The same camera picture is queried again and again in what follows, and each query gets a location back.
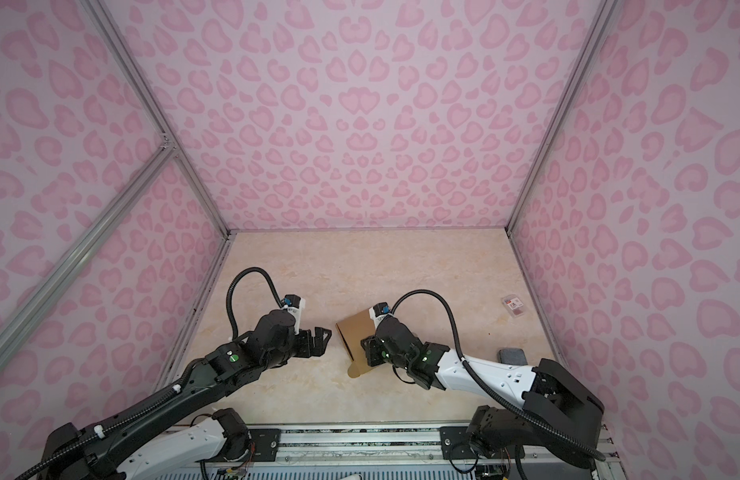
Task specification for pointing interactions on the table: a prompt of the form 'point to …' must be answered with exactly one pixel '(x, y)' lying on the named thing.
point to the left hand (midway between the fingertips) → (320, 329)
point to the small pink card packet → (513, 304)
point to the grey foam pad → (512, 356)
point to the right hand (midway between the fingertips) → (362, 343)
